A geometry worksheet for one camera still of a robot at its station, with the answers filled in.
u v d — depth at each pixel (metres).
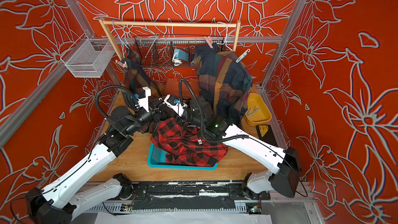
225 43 0.67
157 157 0.81
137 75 0.77
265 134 0.90
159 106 0.58
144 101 0.54
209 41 0.70
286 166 0.39
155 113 0.56
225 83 0.76
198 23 0.85
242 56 0.63
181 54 0.85
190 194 0.73
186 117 0.55
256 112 1.02
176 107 0.53
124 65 0.66
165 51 1.01
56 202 0.39
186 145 0.77
